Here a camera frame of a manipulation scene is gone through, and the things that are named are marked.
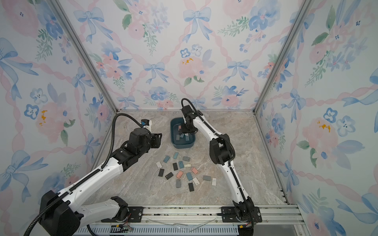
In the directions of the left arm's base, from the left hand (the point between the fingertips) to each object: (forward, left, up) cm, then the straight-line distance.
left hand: (160, 133), depth 79 cm
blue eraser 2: (+13, -10, -20) cm, 26 cm away
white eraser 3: (-18, -30, -21) cm, 41 cm away
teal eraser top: (-2, -7, -22) cm, 23 cm away
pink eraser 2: (-14, -10, -22) cm, 28 cm away
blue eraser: (+12, -14, -21) cm, 28 cm away
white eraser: (-8, +3, -21) cm, 23 cm away
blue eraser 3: (-3, -1, -23) cm, 23 cm away
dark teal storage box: (+23, -5, -19) cm, 30 cm away
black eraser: (-9, -7, -22) cm, 25 cm away
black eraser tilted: (-15, -4, -22) cm, 27 cm away
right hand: (+16, -13, -18) cm, 28 cm away
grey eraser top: (-4, -14, -22) cm, 26 cm away
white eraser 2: (-18, -20, -21) cm, 34 cm away
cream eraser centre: (-8, -15, -21) cm, 27 cm away
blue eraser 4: (-8, -11, -21) cm, 25 cm away
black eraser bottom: (-21, -17, -22) cm, 35 cm away
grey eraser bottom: (-19, -10, -22) cm, 31 cm away
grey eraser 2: (-16, -26, -22) cm, 38 cm away
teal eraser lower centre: (-14, -16, -23) cm, 32 cm away
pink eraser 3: (-11, -19, -21) cm, 31 cm away
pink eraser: (+19, -9, -18) cm, 27 cm away
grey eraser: (+12, -7, -21) cm, 25 cm away
